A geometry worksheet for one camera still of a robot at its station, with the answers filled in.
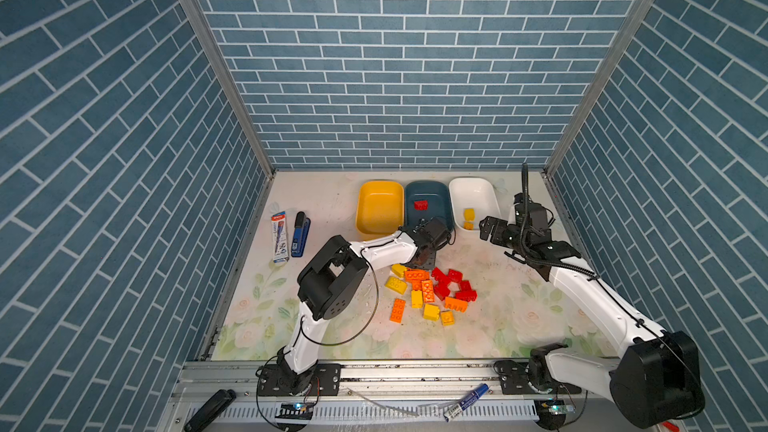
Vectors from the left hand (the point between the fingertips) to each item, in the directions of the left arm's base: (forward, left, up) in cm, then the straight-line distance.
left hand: (425, 262), depth 94 cm
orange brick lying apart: (-15, +9, 0) cm, 18 cm away
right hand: (+4, -18, +16) cm, 25 cm away
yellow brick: (+11, -15, +4) cm, 19 cm away
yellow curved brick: (-8, +9, 0) cm, 12 cm away
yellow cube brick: (+20, -18, -1) cm, 27 cm away
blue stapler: (+11, +41, +2) cm, 42 cm away
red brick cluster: (-7, -5, +1) cm, 9 cm away
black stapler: (-38, +52, +1) cm, 64 cm away
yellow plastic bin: (+24, +15, -3) cm, 29 cm away
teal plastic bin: (+26, -3, +1) cm, 26 cm away
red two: (+23, 0, +1) cm, 23 cm away
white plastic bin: (+27, -20, +3) cm, 33 cm away
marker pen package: (+7, +48, -1) cm, 48 cm away
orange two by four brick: (-10, 0, +1) cm, 11 cm away
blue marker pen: (-39, -4, +1) cm, 39 cm away
